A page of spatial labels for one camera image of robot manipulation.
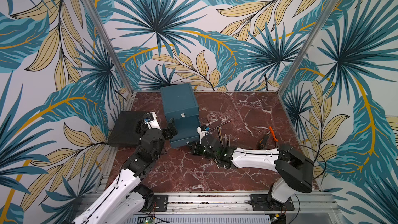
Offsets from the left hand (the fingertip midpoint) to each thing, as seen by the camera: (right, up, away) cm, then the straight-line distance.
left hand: (166, 123), depth 74 cm
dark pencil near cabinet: (+29, -4, +26) cm, 39 cm away
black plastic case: (-28, -7, +15) cm, 32 cm away
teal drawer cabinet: (+5, +9, +10) cm, 14 cm away
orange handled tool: (+62, -11, +21) cm, 66 cm away
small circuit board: (-7, -45, -3) cm, 46 cm away
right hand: (+9, -12, +6) cm, 16 cm away
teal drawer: (+10, -5, +4) cm, 12 cm away
